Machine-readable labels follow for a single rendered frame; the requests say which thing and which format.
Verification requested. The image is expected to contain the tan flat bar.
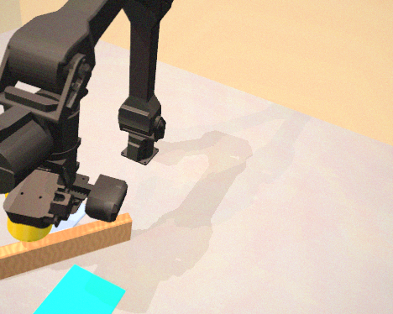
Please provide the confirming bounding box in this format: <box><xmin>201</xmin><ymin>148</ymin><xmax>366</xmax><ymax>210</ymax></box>
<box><xmin>0</xmin><ymin>213</ymin><xmax>132</xmax><ymax>280</ymax></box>

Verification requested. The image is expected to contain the yellow cup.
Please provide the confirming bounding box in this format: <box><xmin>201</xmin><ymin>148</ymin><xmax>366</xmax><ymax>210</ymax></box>
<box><xmin>7</xmin><ymin>218</ymin><xmax>53</xmax><ymax>243</ymax></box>

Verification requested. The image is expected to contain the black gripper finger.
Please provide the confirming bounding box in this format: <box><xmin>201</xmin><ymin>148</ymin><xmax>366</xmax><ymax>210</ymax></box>
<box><xmin>55</xmin><ymin>201</ymin><xmax>83</xmax><ymax>228</ymax></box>

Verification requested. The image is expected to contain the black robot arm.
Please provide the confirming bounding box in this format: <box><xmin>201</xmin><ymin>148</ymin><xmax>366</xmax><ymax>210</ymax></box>
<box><xmin>0</xmin><ymin>0</ymin><xmax>174</xmax><ymax>229</ymax></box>

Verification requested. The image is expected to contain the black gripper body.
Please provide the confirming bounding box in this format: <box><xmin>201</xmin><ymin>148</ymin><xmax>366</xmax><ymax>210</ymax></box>
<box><xmin>39</xmin><ymin>137</ymin><xmax>128</xmax><ymax>223</ymax></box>

